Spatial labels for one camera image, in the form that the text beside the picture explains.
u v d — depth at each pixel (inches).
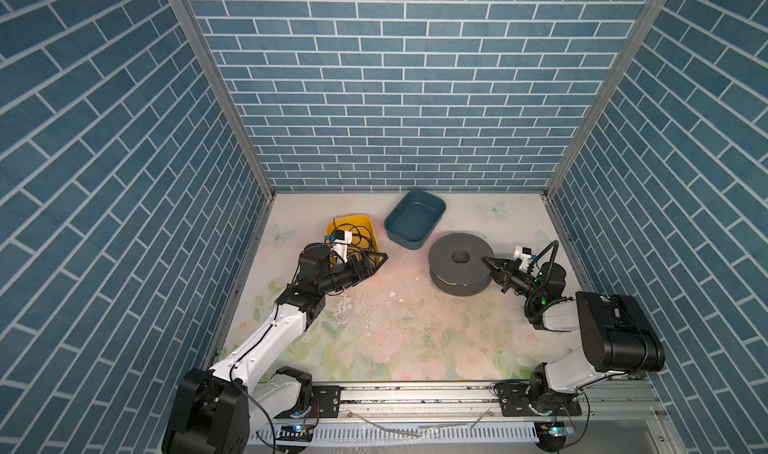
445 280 35.3
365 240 41.4
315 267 24.3
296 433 28.4
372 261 28.3
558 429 28.0
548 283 27.3
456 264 34.9
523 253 33.7
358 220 41.9
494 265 33.3
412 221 44.4
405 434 27.8
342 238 29.5
